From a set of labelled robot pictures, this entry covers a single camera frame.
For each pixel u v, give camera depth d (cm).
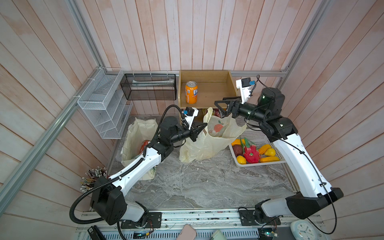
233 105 52
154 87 107
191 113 59
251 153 87
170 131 55
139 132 92
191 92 76
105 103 69
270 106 46
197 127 62
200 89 93
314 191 39
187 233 69
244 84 52
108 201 40
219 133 88
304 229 70
